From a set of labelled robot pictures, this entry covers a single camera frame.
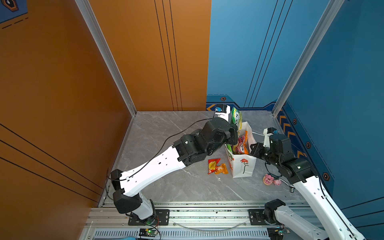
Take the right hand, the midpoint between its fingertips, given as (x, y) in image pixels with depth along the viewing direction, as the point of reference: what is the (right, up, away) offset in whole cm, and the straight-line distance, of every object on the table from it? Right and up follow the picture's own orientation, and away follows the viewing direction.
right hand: (248, 145), depth 72 cm
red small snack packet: (-16, -14, +16) cm, 26 cm away
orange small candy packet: (-10, -16, +16) cm, 25 cm away
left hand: (-8, +10, -14) cm, 19 cm away
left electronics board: (-48, -41, -2) cm, 64 cm away
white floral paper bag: (-1, -11, +3) cm, 11 cm away
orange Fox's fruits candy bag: (-2, -1, +2) cm, 4 cm away
